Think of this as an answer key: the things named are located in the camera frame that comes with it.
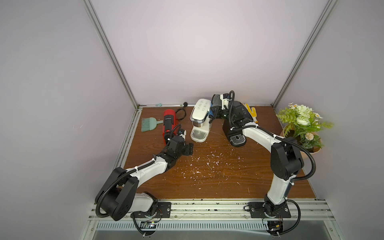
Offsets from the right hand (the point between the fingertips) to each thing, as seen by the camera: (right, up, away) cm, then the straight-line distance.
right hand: (210, 106), depth 87 cm
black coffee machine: (+8, -12, -19) cm, 24 cm away
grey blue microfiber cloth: (+3, +2, -4) cm, 6 cm away
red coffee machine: (-24, -11, -2) cm, 27 cm away
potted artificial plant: (+43, -10, -16) cm, 47 cm away
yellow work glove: (+37, -2, +30) cm, 48 cm away
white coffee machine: (-7, -6, -2) cm, 9 cm away
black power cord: (-18, +4, +35) cm, 40 cm away
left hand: (-12, -22, +1) cm, 25 cm away
